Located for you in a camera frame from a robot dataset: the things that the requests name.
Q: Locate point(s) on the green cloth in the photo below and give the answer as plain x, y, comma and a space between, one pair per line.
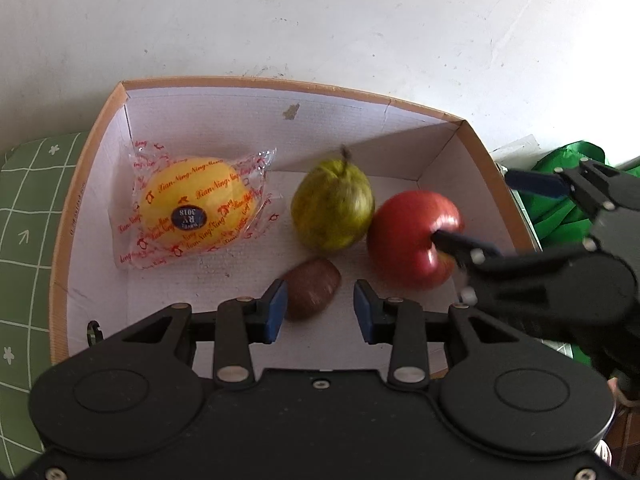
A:
550, 210

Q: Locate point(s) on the green checkered tablecloth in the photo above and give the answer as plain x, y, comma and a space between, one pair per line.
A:
30, 260

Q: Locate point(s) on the dark red jujube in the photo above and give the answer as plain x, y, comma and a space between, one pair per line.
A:
310, 287

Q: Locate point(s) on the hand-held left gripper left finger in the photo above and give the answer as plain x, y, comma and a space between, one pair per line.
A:
276, 310

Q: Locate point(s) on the lemon with blue sticker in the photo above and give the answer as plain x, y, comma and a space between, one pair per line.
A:
190, 190

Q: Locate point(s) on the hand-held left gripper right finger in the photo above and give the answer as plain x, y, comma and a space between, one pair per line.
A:
364, 310

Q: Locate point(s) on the cardboard box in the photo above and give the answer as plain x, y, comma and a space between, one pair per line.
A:
200, 110

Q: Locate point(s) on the red apple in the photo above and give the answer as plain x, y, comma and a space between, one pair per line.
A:
405, 240

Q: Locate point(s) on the green pear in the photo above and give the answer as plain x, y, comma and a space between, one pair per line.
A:
330, 205

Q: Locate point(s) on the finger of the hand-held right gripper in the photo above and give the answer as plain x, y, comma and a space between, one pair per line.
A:
460, 244
535, 181

